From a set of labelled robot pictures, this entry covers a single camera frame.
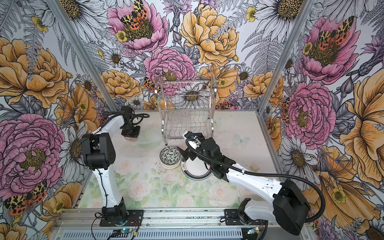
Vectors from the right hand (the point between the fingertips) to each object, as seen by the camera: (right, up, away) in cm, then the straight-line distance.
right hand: (186, 144), depth 77 cm
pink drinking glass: (-37, +1, +19) cm, 41 cm away
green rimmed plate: (+5, -17, +12) cm, 22 cm away
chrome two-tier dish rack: (-2, +25, +48) cm, 54 cm away
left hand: (-34, 0, +21) cm, 40 cm away
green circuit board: (-28, -40, -5) cm, 49 cm away
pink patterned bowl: (-10, -9, +14) cm, 20 cm away
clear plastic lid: (-28, 0, +32) cm, 42 cm away
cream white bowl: (-9, -14, +9) cm, 19 cm away
